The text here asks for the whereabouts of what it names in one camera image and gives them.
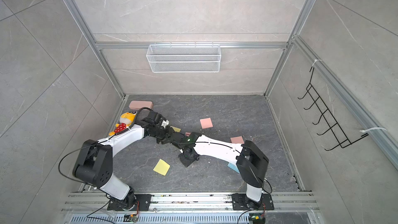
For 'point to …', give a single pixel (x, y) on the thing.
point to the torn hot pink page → (206, 123)
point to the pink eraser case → (138, 104)
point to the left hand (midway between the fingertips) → (178, 135)
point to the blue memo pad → (233, 167)
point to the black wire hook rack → (332, 124)
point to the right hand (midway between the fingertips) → (189, 160)
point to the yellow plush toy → (126, 120)
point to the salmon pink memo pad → (237, 140)
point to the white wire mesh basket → (184, 58)
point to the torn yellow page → (161, 167)
